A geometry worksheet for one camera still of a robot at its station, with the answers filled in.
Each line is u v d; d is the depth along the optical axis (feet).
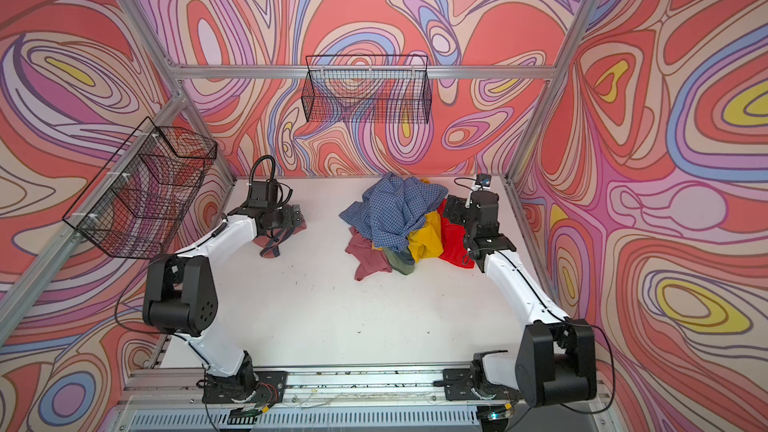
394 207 2.96
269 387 2.37
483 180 2.34
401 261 3.05
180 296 1.55
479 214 2.02
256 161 2.43
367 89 3.22
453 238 3.22
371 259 3.06
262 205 2.41
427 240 2.90
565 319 1.40
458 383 2.41
